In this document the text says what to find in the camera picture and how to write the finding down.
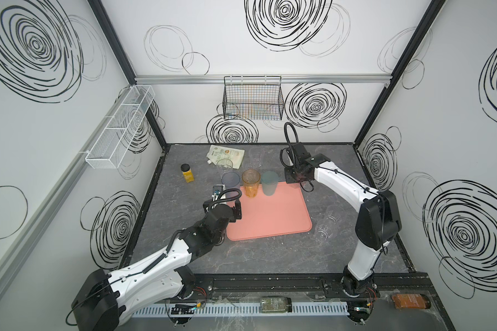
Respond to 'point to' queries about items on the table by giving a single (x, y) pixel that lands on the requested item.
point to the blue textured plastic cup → (231, 180)
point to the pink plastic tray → (286, 212)
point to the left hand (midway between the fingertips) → (229, 198)
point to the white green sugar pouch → (226, 156)
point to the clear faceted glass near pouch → (223, 165)
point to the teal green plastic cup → (269, 180)
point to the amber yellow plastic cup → (250, 178)
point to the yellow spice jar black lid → (187, 172)
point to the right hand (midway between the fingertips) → (288, 176)
